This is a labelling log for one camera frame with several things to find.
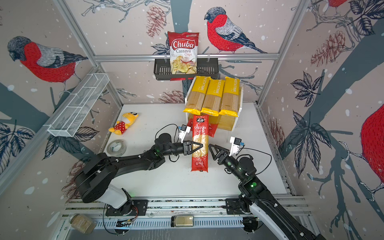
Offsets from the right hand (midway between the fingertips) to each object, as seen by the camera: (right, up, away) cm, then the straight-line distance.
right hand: (208, 150), depth 72 cm
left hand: (-3, +1, -1) cm, 4 cm away
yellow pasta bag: (-5, +28, +6) cm, 29 cm away
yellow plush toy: (-55, +14, +32) cm, 65 cm away
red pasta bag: (-9, +12, +14) cm, 21 cm away
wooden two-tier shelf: (+11, +13, +17) cm, 24 cm away
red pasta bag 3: (-4, -4, 0) cm, 6 cm away
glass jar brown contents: (-58, -32, -6) cm, 67 cm away
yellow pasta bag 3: (+12, +26, +3) cm, 29 cm away
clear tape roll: (-58, -4, +24) cm, 63 cm away
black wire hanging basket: (+1, +48, +23) cm, 53 cm away
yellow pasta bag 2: (+2, +24, +3) cm, 24 cm away
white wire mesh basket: (-69, +12, -2) cm, 70 cm away
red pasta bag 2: (+3, +9, +12) cm, 16 cm away
